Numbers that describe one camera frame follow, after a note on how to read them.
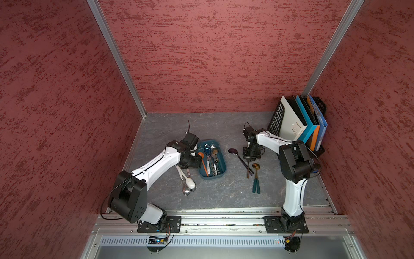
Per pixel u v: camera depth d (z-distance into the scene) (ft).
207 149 3.19
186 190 2.79
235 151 3.23
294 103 2.80
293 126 2.66
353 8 2.34
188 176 2.94
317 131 2.60
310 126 2.48
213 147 3.28
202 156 3.19
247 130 2.87
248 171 3.02
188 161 2.32
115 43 2.74
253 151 2.77
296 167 1.76
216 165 3.03
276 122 3.21
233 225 2.48
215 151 3.28
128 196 1.39
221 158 3.01
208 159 3.12
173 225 2.45
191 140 2.25
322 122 2.57
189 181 2.80
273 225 2.41
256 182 2.86
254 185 2.85
